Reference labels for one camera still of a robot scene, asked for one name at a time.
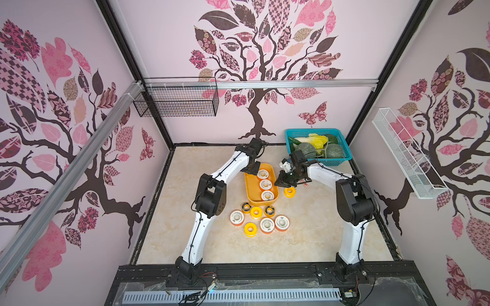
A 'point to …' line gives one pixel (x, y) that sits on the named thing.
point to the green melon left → (307, 149)
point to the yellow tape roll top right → (289, 192)
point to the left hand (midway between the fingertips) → (248, 171)
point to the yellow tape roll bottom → (250, 229)
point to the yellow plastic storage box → (272, 177)
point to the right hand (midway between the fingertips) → (276, 185)
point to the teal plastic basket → (347, 154)
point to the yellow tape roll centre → (256, 216)
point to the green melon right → (334, 150)
